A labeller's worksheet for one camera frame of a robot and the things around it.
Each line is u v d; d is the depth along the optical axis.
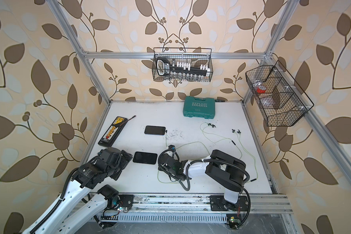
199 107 1.12
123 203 0.74
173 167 0.67
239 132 1.02
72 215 0.53
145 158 0.89
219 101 1.22
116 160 0.60
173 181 0.74
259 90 0.82
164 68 0.85
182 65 0.82
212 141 0.98
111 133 0.98
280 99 0.81
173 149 0.79
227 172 0.46
